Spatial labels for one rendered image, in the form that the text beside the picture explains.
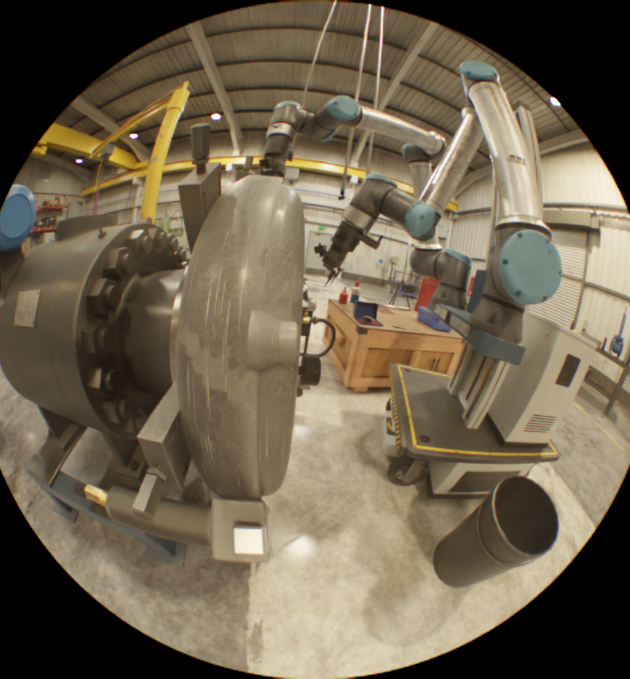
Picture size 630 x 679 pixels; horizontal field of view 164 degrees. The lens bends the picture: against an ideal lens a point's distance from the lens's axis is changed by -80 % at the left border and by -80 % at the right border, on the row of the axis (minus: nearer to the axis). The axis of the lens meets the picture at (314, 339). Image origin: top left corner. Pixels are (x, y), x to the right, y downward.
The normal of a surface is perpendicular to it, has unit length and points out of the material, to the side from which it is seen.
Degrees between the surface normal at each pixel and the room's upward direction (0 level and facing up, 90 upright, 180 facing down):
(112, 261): 68
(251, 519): 22
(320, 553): 0
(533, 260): 95
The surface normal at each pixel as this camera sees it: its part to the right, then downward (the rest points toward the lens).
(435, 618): 0.15, -0.92
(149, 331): 0.15, -0.03
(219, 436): 0.21, 0.25
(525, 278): -0.61, 0.29
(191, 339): -0.35, -0.03
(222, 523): 0.20, -0.71
